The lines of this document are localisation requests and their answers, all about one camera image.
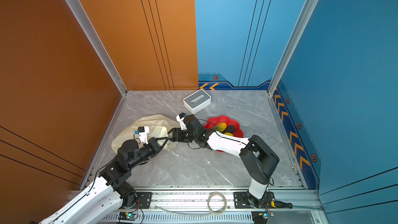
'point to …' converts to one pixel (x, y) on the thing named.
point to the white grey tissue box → (197, 101)
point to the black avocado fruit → (230, 128)
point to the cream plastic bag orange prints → (158, 126)
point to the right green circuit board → (260, 217)
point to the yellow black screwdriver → (278, 204)
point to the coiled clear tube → (214, 212)
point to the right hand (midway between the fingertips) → (167, 137)
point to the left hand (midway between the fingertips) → (169, 138)
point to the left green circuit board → (128, 215)
